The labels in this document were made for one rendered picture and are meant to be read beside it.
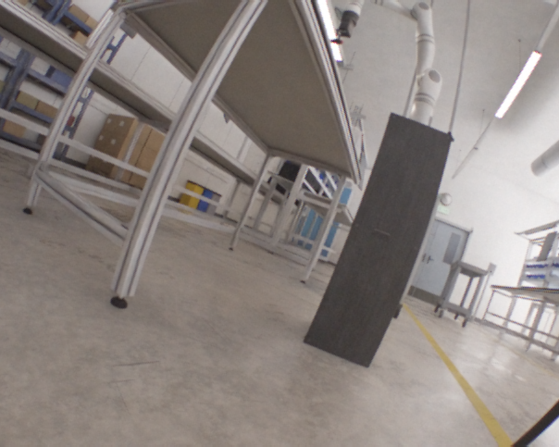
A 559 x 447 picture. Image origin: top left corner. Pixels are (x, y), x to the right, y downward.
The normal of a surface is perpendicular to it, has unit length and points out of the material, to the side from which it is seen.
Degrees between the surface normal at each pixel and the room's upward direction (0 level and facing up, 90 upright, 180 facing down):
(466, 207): 90
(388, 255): 90
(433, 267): 90
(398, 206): 90
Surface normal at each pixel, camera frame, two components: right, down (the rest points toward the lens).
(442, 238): -0.32, -0.15
